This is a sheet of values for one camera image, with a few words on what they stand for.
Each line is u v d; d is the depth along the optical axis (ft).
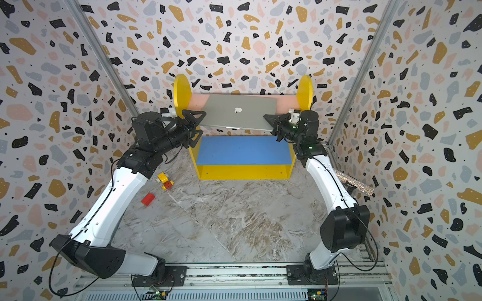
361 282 2.41
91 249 1.23
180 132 1.91
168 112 2.04
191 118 1.91
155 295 2.37
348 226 1.45
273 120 2.31
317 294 2.35
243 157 3.28
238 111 2.49
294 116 2.34
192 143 2.17
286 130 2.18
